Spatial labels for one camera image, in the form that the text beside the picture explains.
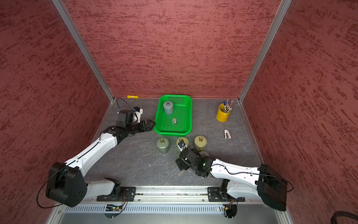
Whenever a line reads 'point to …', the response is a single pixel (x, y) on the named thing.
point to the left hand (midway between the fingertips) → (149, 127)
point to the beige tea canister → (185, 141)
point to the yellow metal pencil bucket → (221, 115)
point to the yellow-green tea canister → (200, 143)
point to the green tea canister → (163, 144)
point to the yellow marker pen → (132, 97)
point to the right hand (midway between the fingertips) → (184, 158)
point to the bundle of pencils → (227, 108)
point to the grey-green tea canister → (203, 154)
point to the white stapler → (227, 134)
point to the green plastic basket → (179, 123)
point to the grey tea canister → (168, 106)
